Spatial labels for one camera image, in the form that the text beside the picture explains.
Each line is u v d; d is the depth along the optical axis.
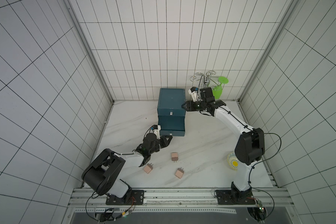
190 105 0.78
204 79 0.94
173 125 0.88
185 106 0.84
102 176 0.43
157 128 0.81
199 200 0.73
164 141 0.76
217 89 0.90
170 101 0.90
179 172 0.80
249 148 0.49
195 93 0.80
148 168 0.81
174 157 0.86
